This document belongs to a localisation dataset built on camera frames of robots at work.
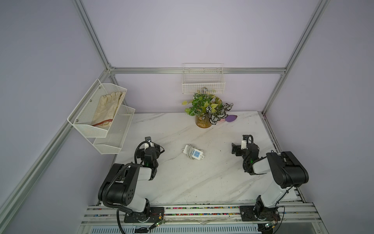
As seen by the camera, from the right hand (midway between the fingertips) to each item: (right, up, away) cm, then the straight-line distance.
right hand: (240, 145), depth 99 cm
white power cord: (-35, -2, -9) cm, 37 cm away
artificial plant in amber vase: (-23, +24, -8) cm, 35 cm away
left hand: (-63, 0, -6) cm, 63 cm away
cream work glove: (-81, +25, -19) cm, 87 cm away
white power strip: (-30, -5, -8) cm, 32 cm away
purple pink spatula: (-2, +19, +20) cm, 28 cm away
